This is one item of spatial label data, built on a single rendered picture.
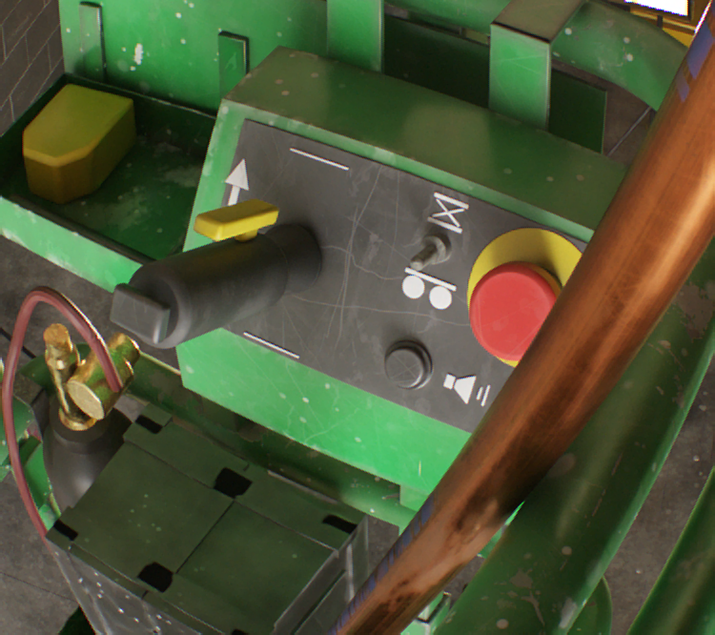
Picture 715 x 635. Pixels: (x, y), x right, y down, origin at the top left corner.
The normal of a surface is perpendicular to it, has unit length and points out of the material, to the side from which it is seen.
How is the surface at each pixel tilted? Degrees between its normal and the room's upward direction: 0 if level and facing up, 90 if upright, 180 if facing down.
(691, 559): 27
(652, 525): 0
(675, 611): 9
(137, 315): 58
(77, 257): 90
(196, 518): 0
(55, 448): 42
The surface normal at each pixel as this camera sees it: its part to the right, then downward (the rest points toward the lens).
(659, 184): -0.80, 0.34
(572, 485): -0.15, -0.73
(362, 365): -0.41, 0.17
